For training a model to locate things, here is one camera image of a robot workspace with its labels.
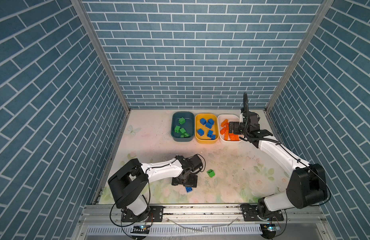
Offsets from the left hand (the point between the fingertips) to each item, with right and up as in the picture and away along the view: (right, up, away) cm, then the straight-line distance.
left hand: (189, 186), depth 83 cm
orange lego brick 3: (+26, +26, +22) cm, 43 cm away
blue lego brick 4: (+8, +29, +22) cm, 37 cm away
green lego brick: (-6, +37, +29) cm, 47 cm away
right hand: (+28, +36, +5) cm, 46 cm away
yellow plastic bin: (+12, +32, +27) cm, 43 cm away
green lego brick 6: (+13, +6, +4) cm, 15 cm away
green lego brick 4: (-2, +27, +19) cm, 33 cm away
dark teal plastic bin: (-1, +33, +25) cm, 41 cm away
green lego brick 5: (-5, +26, +19) cm, 33 cm away
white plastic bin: (+31, +39, +28) cm, 57 cm away
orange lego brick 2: (+23, +30, +22) cm, 44 cm away
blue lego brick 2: (+16, +37, +29) cm, 49 cm away
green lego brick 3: (-5, +30, +22) cm, 37 cm away
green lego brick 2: (-9, +31, +22) cm, 39 cm away
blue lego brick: (+10, +36, +29) cm, 47 cm away
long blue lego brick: (0, -1, -1) cm, 2 cm away
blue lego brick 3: (+14, +34, +28) cm, 46 cm away
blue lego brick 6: (+16, +25, +19) cm, 36 cm away
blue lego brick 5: (+14, +28, +21) cm, 38 cm away
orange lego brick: (+26, +35, +28) cm, 52 cm away
